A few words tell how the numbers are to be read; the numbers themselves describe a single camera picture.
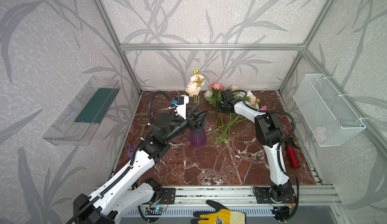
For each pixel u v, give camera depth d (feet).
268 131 1.95
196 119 1.87
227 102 2.75
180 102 1.83
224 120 3.38
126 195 1.73
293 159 2.72
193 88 2.32
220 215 2.19
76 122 2.10
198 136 2.86
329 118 2.08
